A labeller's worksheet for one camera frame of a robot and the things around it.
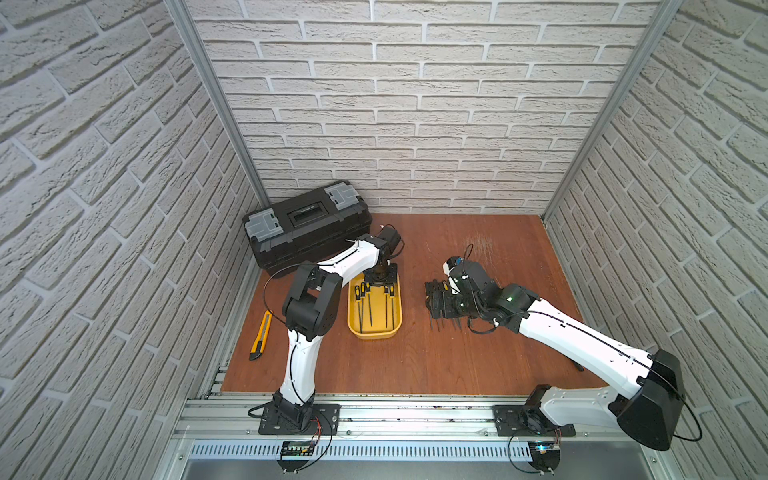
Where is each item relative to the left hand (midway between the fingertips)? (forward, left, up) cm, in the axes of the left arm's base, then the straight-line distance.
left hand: (392, 279), depth 97 cm
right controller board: (-48, -37, -4) cm, 61 cm away
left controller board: (-45, +24, -7) cm, 52 cm away
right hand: (-15, -13, +12) cm, 23 cm away
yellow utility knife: (-20, +39, -3) cm, 44 cm away
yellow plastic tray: (-11, +6, -3) cm, 12 cm away
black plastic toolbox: (+11, +27, +12) cm, 32 cm away
